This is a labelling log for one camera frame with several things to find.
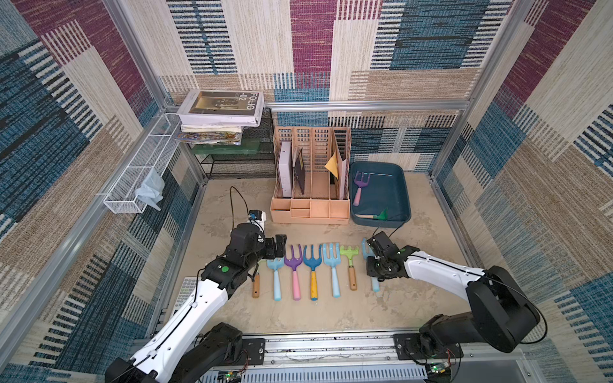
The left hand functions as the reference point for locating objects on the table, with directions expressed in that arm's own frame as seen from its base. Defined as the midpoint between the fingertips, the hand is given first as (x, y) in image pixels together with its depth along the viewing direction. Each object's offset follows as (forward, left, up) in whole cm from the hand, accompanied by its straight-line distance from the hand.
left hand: (272, 235), depth 79 cm
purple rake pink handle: (-1, -6, -18) cm, 19 cm away
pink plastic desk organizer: (+23, -18, -13) cm, 32 cm away
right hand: (-3, -35, -18) cm, 39 cm away
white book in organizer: (+30, -3, +2) cm, 30 cm away
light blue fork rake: (-1, -21, -18) cm, 28 cm away
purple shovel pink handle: (+39, -36, -16) cm, 55 cm away
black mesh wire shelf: (+48, +19, -12) cm, 53 cm away
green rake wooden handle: (-10, +7, -17) cm, 21 cm away
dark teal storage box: (+30, -44, -16) cm, 56 cm away
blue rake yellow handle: (-2, -13, -18) cm, 22 cm away
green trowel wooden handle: (+3, -28, -18) cm, 33 cm away
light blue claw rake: (-2, +1, -18) cm, 18 cm away
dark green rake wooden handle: (+20, -45, -17) cm, 52 cm away
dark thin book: (+40, -8, -8) cm, 41 cm away
